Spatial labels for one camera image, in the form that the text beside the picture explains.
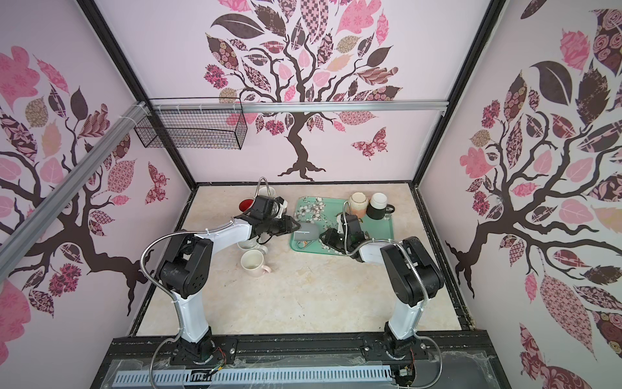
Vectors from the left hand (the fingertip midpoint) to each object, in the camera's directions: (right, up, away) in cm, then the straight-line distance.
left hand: (297, 229), depth 95 cm
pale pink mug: (-16, -12, -5) cm, 21 cm away
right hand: (+10, -2, +1) cm, 11 cm away
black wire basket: (-52, +48, +27) cm, 76 cm away
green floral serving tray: (+12, +7, +15) cm, 20 cm away
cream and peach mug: (+26, +10, +6) cm, 29 cm away
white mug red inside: (-24, +10, +9) cm, 27 cm away
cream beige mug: (-16, -5, -5) cm, 18 cm away
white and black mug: (+35, +9, +7) cm, 36 cm away
